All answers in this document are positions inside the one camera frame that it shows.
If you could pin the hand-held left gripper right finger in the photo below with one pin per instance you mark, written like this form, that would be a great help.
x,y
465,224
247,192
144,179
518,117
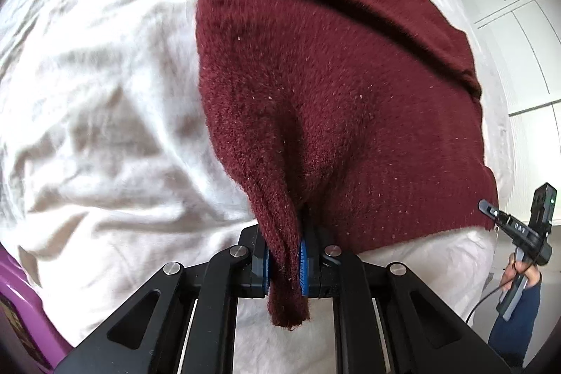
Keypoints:
x,y
305,269

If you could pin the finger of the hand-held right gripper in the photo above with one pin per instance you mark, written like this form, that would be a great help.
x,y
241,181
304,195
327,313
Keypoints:
x,y
510,223

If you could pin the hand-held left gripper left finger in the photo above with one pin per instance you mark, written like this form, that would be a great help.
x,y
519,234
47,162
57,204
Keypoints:
x,y
262,269

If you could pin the dark red knit sweater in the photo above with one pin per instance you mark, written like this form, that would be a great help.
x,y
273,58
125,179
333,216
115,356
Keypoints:
x,y
333,93

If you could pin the person's right hand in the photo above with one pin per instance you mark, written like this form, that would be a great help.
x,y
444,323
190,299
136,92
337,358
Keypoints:
x,y
523,273

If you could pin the white wrinkled bed sheet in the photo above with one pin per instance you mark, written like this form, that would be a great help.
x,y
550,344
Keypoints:
x,y
109,93

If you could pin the purple plastic basket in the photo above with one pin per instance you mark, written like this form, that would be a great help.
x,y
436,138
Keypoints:
x,y
26,312

